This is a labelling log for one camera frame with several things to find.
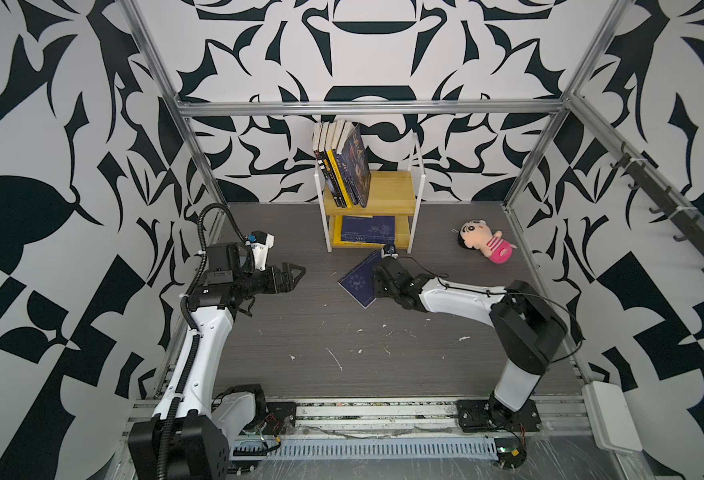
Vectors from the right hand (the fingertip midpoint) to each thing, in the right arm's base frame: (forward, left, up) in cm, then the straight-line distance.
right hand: (380, 278), depth 92 cm
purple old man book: (+22, +7, +25) cm, 34 cm away
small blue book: (+2, +6, -6) cm, 9 cm away
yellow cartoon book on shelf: (+18, +14, -1) cm, 23 cm away
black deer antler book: (+17, +13, +24) cm, 32 cm away
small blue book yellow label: (+18, 0, +2) cm, 18 cm away
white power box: (-37, -51, -2) cm, 63 cm away
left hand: (-5, +24, +15) cm, 29 cm away
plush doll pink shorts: (+16, -33, 0) cm, 37 cm away
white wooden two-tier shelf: (+23, -4, +13) cm, 27 cm away
